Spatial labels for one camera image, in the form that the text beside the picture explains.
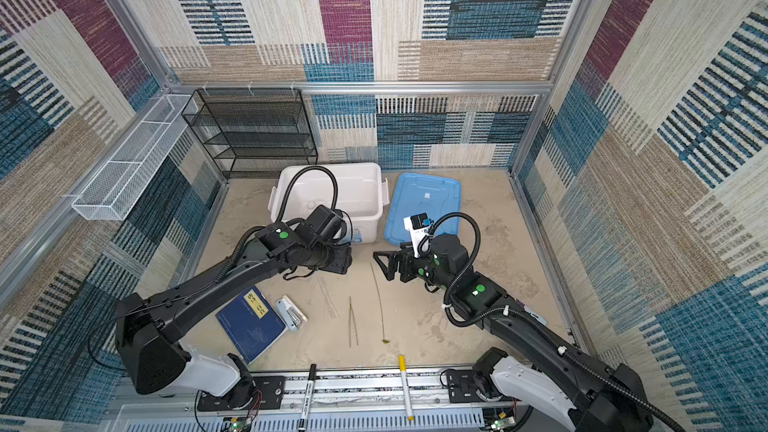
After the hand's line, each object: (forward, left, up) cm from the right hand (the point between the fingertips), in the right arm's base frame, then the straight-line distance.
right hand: (389, 257), depth 74 cm
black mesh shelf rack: (+53, +48, -2) cm, 71 cm away
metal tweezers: (-8, +11, -21) cm, 25 cm away
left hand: (+2, +11, -4) cm, 12 cm away
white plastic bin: (+32, +9, -14) cm, 36 cm away
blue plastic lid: (+36, -13, -19) cm, 43 cm away
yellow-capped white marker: (-19, -2, -20) cm, 28 cm away
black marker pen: (-26, +20, -19) cm, 38 cm away
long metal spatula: (-14, +2, -21) cm, 25 cm away
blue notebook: (-8, +38, -20) cm, 44 cm away
